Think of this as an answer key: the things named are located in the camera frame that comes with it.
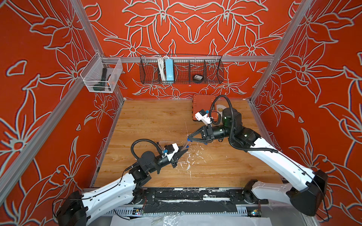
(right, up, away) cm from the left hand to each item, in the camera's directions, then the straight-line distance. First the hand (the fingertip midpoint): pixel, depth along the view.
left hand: (186, 147), depth 66 cm
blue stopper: (+1, +5, -8) cm, 10 cm away
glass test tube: (-1, +2, -4) cm, 4 cm away
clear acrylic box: (-54, +42, +23) cm, 72 cm away
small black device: (+10, +41, +30) cm, 52 cm away
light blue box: (-10, +43, +24) cm, 50 cm away
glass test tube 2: (-13, -4, +31) cm, 34 cm away
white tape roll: (+30, +20, +47) cm, 60 cm away
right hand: (+1, +4, -9) cm, 10 cm away
